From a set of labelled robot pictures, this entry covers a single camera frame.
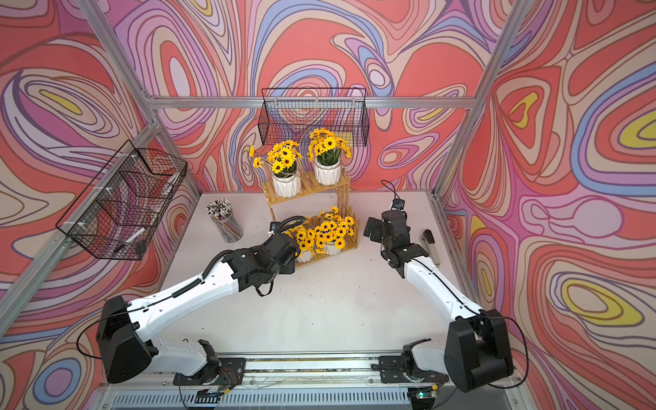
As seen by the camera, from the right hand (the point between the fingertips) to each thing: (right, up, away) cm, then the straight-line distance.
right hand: (382, 229), depth 86 cm
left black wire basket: (-81, +4, -13) cm, 82 cm away
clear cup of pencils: (-57, +6, +4) cm, 57 cm away
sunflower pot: (-26, -3, -4) cm, 26 cm away
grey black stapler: (+21, -6, +12) cm, 25 cm away
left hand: (-30, -9, -6) cm, 32 cm away
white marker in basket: (-74, +1, -11) cm, 74 cm away
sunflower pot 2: (-18, -2, 0) cm, 18 cm away
